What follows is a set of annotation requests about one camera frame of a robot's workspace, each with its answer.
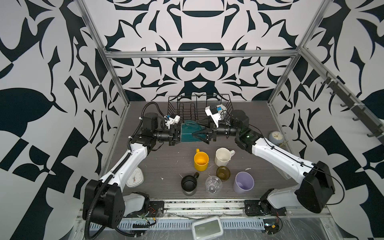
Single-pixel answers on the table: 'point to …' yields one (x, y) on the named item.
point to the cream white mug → (223, 156)
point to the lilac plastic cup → (243, 182)
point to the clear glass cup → (213, 185)
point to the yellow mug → (201, 160)
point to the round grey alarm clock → (276, 137)
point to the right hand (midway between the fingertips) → (196, 129)
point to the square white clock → (136, 178)
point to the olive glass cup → (223, 172)
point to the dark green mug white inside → (188, 127)
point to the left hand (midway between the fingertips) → (192, 134)
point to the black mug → (189, 183)
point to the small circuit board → (271, 226)
